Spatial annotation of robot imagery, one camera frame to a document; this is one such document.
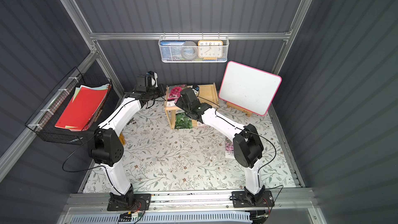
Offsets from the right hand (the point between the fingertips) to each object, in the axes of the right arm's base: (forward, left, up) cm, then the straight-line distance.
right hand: (181, 97), depth 86 cm
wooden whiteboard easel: (+12, -30, -20) cm, 38 cm away
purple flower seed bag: (-20, -28, -23) cm, 41 cm away
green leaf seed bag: (-1, +2, -22) cm, 22 cm away
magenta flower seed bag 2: (-4, -10, -21) cm, 24 cm away
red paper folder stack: (-15, +44, +9) cm, 47 cm away
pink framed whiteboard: (+9, -40, -1) cm, 41 cm away
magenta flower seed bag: (+6, +5, -2) cm, 8 cm away
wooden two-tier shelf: (+6, -15, -3) cm, 16 cm away
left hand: (+7, +11, +1) cm, 13 cm away
